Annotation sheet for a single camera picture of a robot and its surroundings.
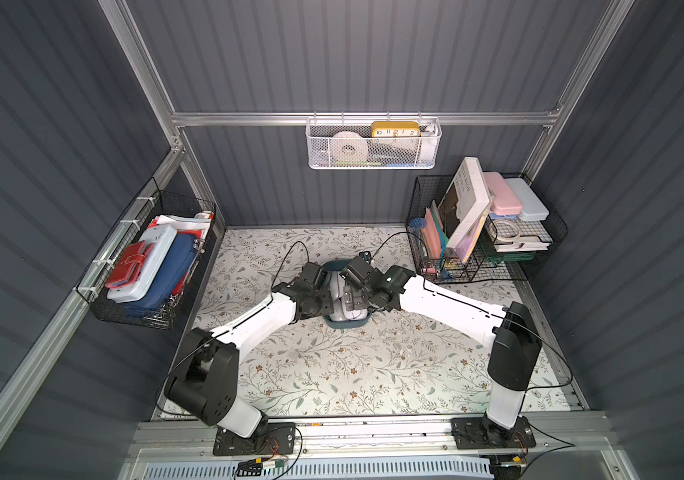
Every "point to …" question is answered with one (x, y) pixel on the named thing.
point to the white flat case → (162, 238)
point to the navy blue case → (171, 270)
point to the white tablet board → (470, 195)
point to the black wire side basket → (187, 215)
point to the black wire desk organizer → (499, 260)
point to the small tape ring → (506, 230)
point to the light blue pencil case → (531, 209)
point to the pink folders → (431, 236)
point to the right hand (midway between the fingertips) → (372, 298)
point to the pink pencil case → (505, 201)
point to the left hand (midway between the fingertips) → (325, 305)
